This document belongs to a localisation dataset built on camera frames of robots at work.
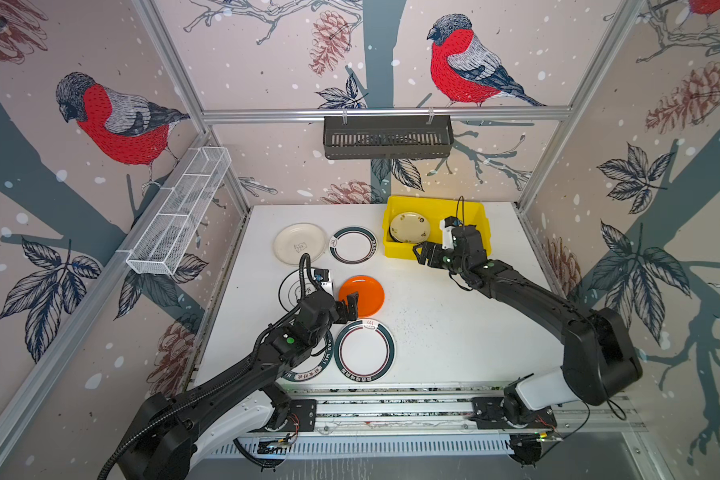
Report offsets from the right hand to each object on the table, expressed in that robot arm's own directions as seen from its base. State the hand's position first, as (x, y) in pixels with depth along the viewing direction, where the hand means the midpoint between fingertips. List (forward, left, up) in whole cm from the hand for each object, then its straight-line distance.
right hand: (422, 251), depth 87 cm
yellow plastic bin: (+28, -7, -9) cm, 30 cm away
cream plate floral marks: (+21, +2, -12) cm, 24 cm away
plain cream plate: (+15, +46, -13) cm, 50 cm away
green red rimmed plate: (-24, +17, -16) cm, 33 cm away
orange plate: (-7, +16, -16) cm, 23 cm away
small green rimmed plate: (+13, +23, -14) cm, 30 cm away
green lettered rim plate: (-30, +31, -15) cm, 45 cm away
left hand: (-15, +22, -1) cm, 26 cm away
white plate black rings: (-6, +42, -15) cm, 45 cm away
